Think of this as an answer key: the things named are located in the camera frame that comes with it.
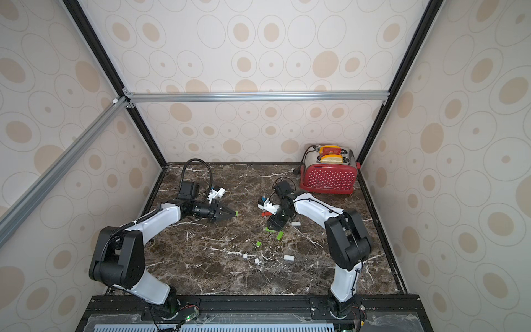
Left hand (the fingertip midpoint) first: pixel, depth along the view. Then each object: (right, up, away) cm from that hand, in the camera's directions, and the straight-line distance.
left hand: (235, 213), depth 79 cm
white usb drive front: (+21, -19, +7) cm, 29 cm away
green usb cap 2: (+8, -15, +11) cm, 20 cm away
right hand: (+14, -6, +12) cm, 20 cm away
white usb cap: (+3, -19, +7) cm, 20 cm away
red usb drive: (+11, -3, +20) cm, 24 cm away
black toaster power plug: (+28, +18, +34) cm, 48 cm away
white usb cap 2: (+8, -20, +6) cm, 23 cm away
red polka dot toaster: (+40, +18, +16) cm, 47 cm away
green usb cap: (0, 0, +3) cm, 3 cm away
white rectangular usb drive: (+25, -7, +16) cm, 31 cm away
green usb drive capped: (+12, -8, +9) cm, 17 cm away
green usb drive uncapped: (+17, -12, +13) cm, 25 cm away
